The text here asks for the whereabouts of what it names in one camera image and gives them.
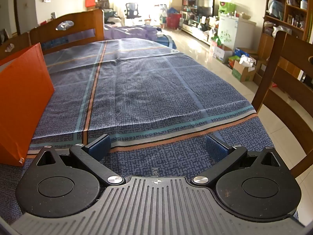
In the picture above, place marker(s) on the white and green carton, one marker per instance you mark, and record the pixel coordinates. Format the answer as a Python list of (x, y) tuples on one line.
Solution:
[(221, 53)]

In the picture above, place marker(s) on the blue carton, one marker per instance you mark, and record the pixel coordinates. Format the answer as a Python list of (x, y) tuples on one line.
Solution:
[(241, 52)]

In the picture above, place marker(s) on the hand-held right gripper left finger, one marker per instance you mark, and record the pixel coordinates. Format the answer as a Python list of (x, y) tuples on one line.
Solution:
[(99, 148)]

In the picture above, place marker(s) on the orange cardboard box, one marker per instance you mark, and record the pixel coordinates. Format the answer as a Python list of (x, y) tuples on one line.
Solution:
[(22, 102)]

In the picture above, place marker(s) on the blue striped cloth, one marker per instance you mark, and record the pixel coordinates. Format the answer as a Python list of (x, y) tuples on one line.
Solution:
[(167, 41)]

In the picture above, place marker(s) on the blue patterned tablecloth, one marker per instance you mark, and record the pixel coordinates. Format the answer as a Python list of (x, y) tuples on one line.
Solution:
[(146, 90)]

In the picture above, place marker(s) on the wooden display shelf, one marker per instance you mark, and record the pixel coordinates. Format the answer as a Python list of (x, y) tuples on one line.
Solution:
[(293, 5)]

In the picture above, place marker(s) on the wooden slatted chair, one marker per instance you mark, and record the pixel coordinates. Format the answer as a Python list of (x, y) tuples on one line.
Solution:
[(278, 53)]

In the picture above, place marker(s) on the purple bedding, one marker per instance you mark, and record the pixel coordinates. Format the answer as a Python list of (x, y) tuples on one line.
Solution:
[(132, 32)]

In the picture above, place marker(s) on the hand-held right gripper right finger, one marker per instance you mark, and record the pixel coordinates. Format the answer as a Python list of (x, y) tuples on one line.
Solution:
[(216, 149)]

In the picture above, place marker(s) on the white chest freezer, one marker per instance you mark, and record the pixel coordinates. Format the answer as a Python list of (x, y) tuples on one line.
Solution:
[(234, 33)]

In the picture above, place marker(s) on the wooden chair with oval cutout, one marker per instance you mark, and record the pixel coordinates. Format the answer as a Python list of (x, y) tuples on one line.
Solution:
[(80, 29), (22, 41)]

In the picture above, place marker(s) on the red paper bag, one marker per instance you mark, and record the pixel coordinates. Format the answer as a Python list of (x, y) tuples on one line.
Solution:
[(90, 2)]

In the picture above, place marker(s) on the black office chair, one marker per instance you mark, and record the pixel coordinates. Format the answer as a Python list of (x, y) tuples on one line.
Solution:
[(132, 9)]

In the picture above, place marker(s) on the black television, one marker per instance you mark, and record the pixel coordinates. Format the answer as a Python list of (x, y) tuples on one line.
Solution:
[(206, 7)]

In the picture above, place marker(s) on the red plastic basket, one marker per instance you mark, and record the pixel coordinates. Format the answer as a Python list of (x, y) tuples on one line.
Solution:
[(173, 21)]

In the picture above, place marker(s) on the white television cabinet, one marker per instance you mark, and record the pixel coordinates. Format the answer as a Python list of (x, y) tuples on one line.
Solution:
[(198, 30)]

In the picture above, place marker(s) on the brown cardboard box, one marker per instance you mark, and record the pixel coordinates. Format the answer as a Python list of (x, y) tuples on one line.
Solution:
[(242, 72)]

